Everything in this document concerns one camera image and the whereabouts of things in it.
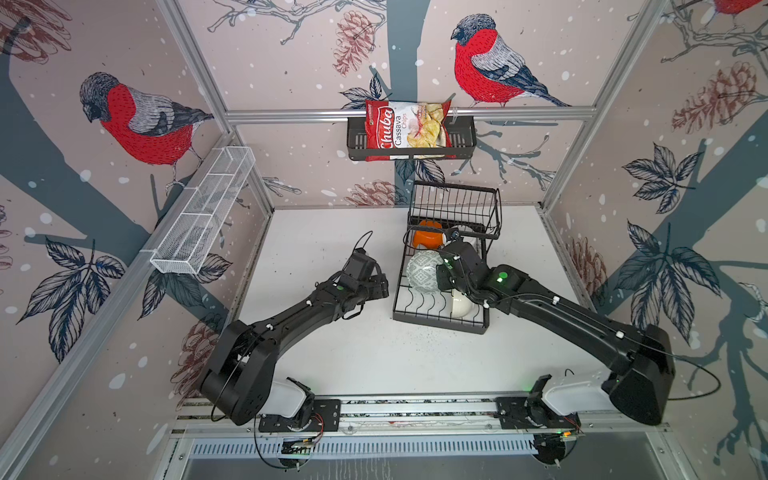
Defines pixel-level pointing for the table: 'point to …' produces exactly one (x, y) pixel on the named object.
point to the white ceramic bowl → (459, 228)
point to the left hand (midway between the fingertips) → (380, 284)
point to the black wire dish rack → (479, 210)
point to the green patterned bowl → (421, 271)
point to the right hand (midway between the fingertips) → (436, 272)
